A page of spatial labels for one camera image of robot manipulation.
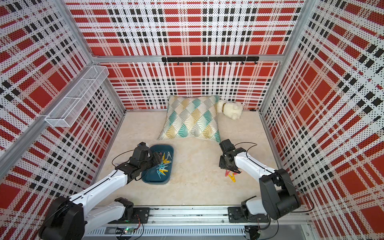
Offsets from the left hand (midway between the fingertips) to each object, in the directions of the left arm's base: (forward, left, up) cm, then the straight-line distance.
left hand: (161, 157), depth 87 cm
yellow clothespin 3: (-6, -1, -6) cm, 9 cm away
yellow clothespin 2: (0, -1, -5) cm, 5 cm away
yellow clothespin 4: (-10, -42, -7) cm, 44 cm away
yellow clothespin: (+3, +1, -6) cm, 6 cm away
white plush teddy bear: (+39, -48, -1) cm, 62 cm away
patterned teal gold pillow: (+24, -17, +9) cm, 30 cm away
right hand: (-3, -39, -4) cm, 39 cm away
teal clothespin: (-4, -1, -5) cm, 6 cm away
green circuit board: (-35, +11, -5) cm, 37 cm away
